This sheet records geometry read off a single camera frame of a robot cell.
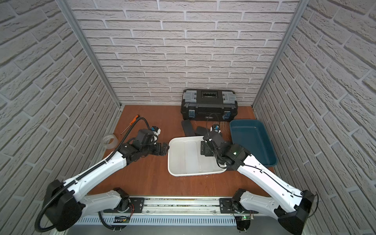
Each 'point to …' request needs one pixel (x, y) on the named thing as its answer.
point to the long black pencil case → (188, 129)
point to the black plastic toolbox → (209, 105)
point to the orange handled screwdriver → (130, 124)
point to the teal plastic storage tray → (250, 134)
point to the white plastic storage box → (184, 158)
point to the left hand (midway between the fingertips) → (164, 144)
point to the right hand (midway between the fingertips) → (211, 145)
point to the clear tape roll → (110, 142)
